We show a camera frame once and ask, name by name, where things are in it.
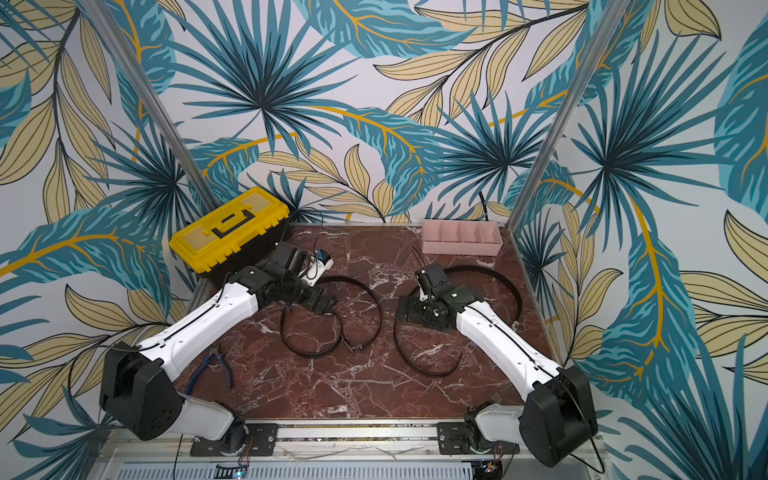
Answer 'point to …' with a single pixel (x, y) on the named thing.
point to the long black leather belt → (477, 269)
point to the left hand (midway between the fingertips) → (321, 298)
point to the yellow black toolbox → (234, 238)
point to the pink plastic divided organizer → (461, 237)
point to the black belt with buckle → (374, 296)
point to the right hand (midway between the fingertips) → (411, 315)
